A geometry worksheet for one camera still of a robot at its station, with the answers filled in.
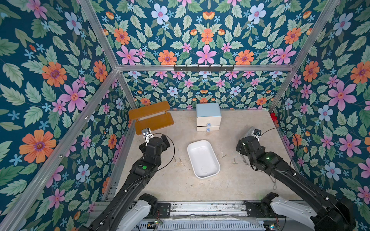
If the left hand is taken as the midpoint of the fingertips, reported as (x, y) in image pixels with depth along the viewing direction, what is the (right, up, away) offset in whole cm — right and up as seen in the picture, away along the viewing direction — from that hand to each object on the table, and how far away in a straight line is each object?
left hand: (159, 137), depth 77 cm
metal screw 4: (+6, -16, +16) cm, 24 cm away
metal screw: (+45, -18, +15) cm, 51 cm away
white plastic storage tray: (+25, -16, +15) cm, 33 cm away
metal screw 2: (+38, -14, +17) cm, 45 cm away
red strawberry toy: (+84, +12, +39) cm, 93 cm away
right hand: (+48, -4, +4) cm, 49 cm away
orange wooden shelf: (-12, +8, +35) cm, 38 cm away
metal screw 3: (+10, -17, +16) cm, 25 cm away
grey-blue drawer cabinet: (+29, +12, +19) cm, 36 cm away
